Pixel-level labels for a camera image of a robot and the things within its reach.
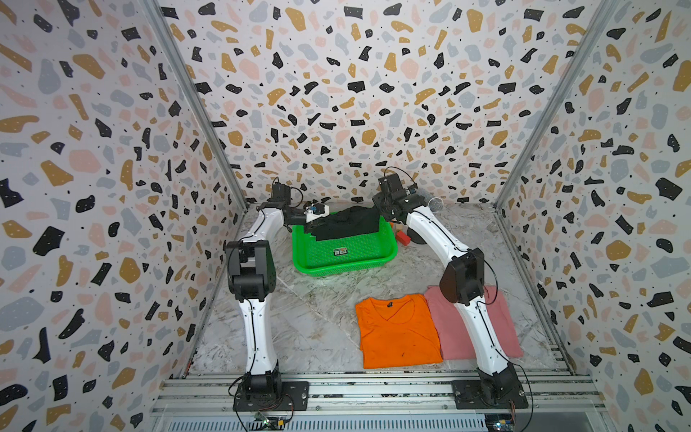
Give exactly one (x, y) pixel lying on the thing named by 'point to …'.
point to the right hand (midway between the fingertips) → (375, 198)
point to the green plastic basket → (336, 256)
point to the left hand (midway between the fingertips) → (331, 214)
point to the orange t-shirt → (397, 331)
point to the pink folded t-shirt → (454, 337)
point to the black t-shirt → (346, 222)
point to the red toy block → (402, 238)
